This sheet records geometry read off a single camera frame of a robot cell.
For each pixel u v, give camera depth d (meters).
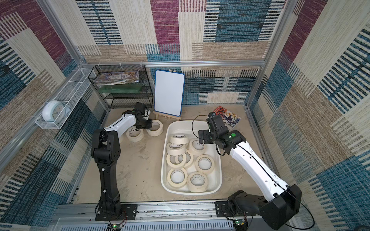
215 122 0.56
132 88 0.98
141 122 0.83
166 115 1.05
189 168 0.87
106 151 0.59
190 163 0.87
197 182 0.83
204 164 0.88
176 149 0.83
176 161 0.87
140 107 0.86
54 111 0.64
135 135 1.02
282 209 0.37
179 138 0.88
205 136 0.69
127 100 1.19
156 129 0.99
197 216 0.73
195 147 0.92
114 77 0.85
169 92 0.97
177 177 0.85
